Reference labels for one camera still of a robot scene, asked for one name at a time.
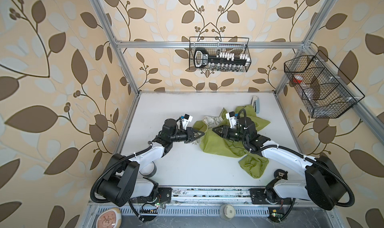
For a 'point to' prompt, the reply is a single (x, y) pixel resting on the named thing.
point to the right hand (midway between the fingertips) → (214, 131)
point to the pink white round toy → (110, 218)
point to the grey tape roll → (149, 171)
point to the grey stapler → (255, 103)
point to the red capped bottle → (298, 79)
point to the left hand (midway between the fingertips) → (204, 134)
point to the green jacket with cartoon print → (257, 165)
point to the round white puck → (227, 211)
